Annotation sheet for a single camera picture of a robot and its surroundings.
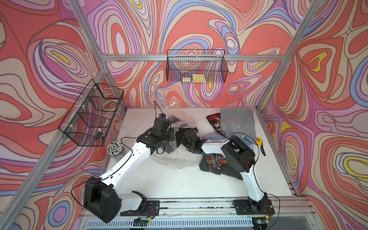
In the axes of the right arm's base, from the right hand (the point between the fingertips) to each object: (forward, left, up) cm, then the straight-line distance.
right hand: (180, 142), depth 100 cm
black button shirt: (-14, +5, +19) cm, 24 cm away
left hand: (-5, +3, +21) cm, 21 cm away
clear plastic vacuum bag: (-11, +2, 0) cm, 12 cm away
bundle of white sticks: (-14, +34, +20) cm, 42 cm away
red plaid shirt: (-17, -21, +6) cm, 27 cm away
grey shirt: (+10, -43, +8) cm, 45 cm away
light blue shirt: (+4, -24, +1) cm, 25 cm away
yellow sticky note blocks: (+27, -12, +35) cm, 46 cm away
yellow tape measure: (-2, -55, +1) cm, 55 cm away
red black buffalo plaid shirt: (+15, -27, +5) cm, 31 cm away
